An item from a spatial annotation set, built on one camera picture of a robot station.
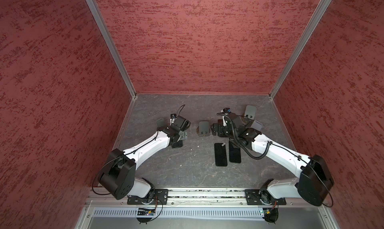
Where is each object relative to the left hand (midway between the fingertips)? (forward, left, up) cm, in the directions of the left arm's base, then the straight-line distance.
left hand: (176, 135), depth 87 cm
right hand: (+1, -24, +6) cm, 24 cm away
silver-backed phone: (-7, -27, -10) cm, 30 cm away
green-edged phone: (-3, -2, -5) cm, 6 cm away
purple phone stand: (+8, -51, 0) cm, 51 cm away
